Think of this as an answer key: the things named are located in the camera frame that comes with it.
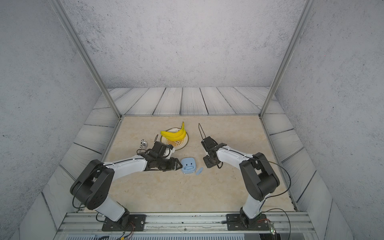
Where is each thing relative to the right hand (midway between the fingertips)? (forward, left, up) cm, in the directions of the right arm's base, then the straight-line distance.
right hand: (212, 161), depth 92 cm
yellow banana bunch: (+17, +24, +3) cm, 29 cm away
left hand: (-5, +19, +3) cm, 20 cm away
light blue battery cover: (-5, +8, -3) cm, 10 cm away
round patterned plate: (+13, +23, -1) cm, 26 cm away
